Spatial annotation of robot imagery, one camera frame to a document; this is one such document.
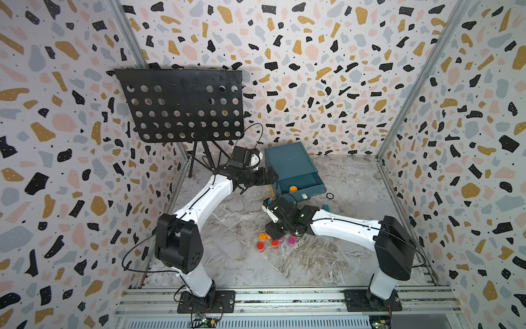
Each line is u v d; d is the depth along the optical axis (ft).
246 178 2.35
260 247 2.77
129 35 2.45
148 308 2.40
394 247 1.47
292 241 2.86
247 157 2.26
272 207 2.09
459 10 2.35
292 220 2.10
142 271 1.42
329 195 3.47
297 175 2.78
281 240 2.88
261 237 2.90
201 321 2.36
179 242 1.46
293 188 2.77
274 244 2.80
